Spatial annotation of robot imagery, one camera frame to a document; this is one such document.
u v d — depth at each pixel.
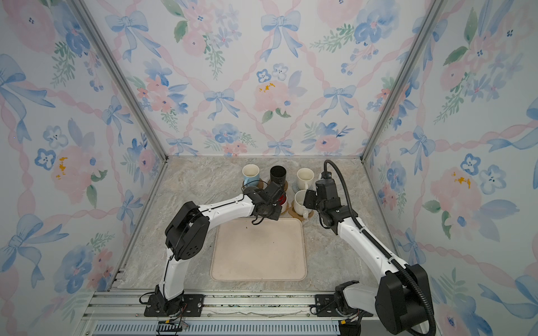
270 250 0.88
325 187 0.63
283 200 0.92
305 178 0.99
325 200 0.63
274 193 0.75
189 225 0.58
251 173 1.01
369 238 0.49
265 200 0.71
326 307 0.72
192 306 0.75
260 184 1.07
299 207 0.91
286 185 1.07
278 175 0.98
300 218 0.95
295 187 1.06
